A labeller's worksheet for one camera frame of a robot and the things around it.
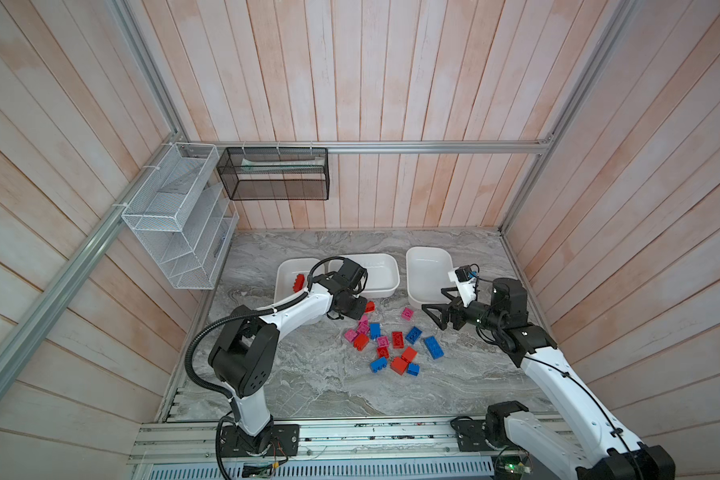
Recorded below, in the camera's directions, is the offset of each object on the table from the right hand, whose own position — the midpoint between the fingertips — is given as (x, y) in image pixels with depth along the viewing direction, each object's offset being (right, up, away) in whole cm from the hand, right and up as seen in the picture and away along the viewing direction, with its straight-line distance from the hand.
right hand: (435, 298), depth 78 cm
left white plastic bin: (-45, +7, +24) cm, 51 cm away
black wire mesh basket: (-50, +41, +27) cm, 70 cm away
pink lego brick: (-4, -7, +17) cm, 19 cm away
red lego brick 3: (-20, -15, +12) cm, 28 cm away
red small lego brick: (-13, -18, +10) cm, 24 cm away
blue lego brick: (-3, -13, +13) cm, 19 cm away
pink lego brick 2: (-13, -15, +11) cm, 22 cm away
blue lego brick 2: (-15, -21, +8) cm, 26 cm away
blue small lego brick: (-5, -21, +6) cm, 23 cm away
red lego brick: (-8, -15, +12) cm, 21 cm away
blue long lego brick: (+2, -16, +10) cm, 19 cm away
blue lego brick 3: (-15, -12, +13) cm, 23 cm away
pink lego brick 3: (-23, -13, +13) cm, 29 cm away
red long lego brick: (-16, -6, +20) cm, 26 cm away
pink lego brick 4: (-19, -11, +15) cm, 26 cm away
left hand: (-19, -5, +10) cm, 22 cm away
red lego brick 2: (-5, -18, +8) cm, 21 cm away
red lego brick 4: (-9, -21, +8) cm, 24 cm away
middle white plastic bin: (-11, +6, +27) cm, 30 cm away
